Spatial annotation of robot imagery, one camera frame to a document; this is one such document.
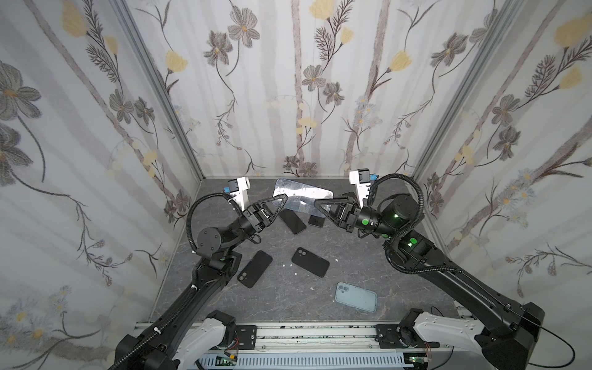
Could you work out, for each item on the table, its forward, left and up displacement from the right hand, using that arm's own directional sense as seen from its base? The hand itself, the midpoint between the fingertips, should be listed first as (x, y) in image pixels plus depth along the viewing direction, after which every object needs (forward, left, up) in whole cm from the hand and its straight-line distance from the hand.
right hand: (319, 204), depth 51 cm
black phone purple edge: (+22, +5, -46) cm, 51 cm away
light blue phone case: (-8, -19, -46) cm, 51 cm away
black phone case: (+1, +20, -48) cm, 52 cm away
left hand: (+2, +8, -2) cm, 9 cm away
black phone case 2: (+4, -2, -46) cm, 47 cm away
